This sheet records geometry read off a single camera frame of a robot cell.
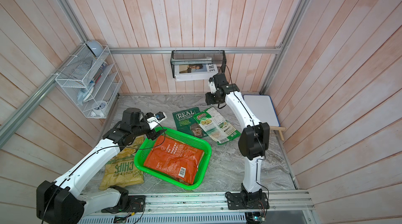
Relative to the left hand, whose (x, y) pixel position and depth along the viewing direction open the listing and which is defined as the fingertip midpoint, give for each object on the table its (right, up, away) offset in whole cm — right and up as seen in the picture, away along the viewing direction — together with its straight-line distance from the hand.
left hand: (160, 123), depth 80 cm
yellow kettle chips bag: (-21, -25, +1) cm, 33 cm away
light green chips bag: (+32, -4, +21) cm, 38 cm away
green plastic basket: (+10, -9, +8) cm, 16 cm away
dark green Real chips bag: (+12, -2, +23) cm, 25 cm away
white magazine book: (+18, +32, +15) cm, 40 cm away
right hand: (+26, +14, +12) cm, 32 cm away
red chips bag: (+7, -20, +4) cm, 22 cm away
